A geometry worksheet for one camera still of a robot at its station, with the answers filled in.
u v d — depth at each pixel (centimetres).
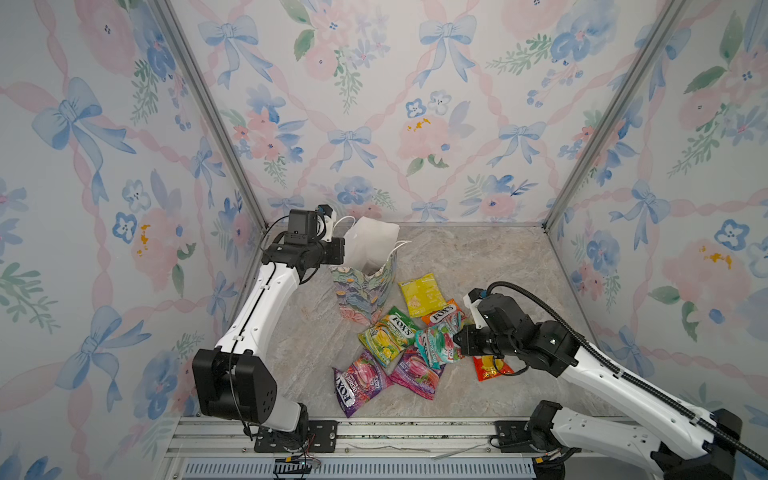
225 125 91
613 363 46
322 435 75
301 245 61
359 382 80
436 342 76
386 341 87
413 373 82
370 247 96
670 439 41
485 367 84
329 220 73
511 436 73
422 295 98
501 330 56
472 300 68
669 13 69
